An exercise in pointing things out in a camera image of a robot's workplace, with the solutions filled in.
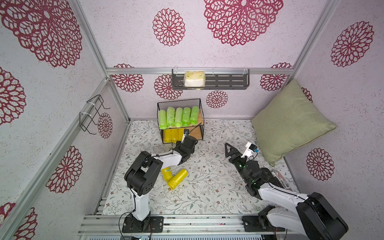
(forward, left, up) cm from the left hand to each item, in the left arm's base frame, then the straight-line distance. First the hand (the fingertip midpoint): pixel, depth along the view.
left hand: (186, 143), depth 98 cm
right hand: (-12, -22, +15) cm, 29 cm away
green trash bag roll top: (+11, +9, +14) cm, 20 cm away
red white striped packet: (-24, -55, -3) cm, 60 cm away
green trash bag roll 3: (+12, -6, +14) cm, 19 cm away
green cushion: (+1, -59, +22) cm, 63 cm away
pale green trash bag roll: (+9, +4, +14) cm, 17 cm away
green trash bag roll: (+9, +14, +13) cm, 21 cm away
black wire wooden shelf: (-2, -7, +15) cm, 17 cm away
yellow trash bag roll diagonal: (-23, +4, -3) cm, 23 cm away
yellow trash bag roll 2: (+7, +13, -1) cm, 15 cm away
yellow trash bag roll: (-20, +11, -3) cm, 23 cm away
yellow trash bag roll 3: (+7, +8, -1) cm, 11 cm away
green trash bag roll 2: (+11, 0, +13) cm, 17 cm away
